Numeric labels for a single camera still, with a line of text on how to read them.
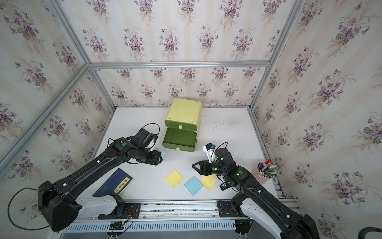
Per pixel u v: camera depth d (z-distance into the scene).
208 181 0.82
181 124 0.85
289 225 0.41
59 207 0.37
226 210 0.73
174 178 0.84
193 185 0.82
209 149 0.70
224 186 0.78
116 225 0.72
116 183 0.80
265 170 0.79
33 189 0.38
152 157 0.67
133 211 0.73
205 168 0.66
